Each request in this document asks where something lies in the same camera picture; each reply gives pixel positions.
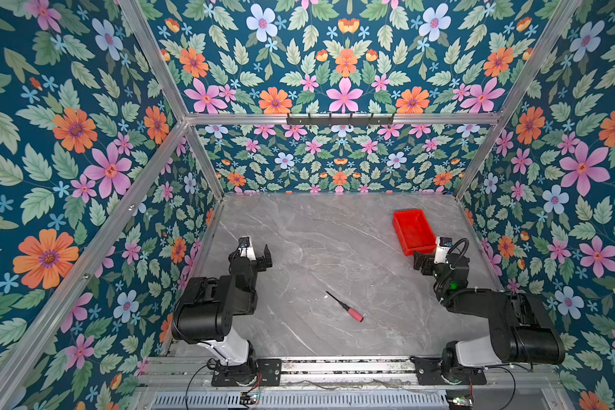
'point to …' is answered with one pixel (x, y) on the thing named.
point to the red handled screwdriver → (353, 313)
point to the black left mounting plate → (268, 372)
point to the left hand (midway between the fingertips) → (254, 245)
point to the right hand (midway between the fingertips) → (435, 250)
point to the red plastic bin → (414, 232)
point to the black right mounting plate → (428, 371)
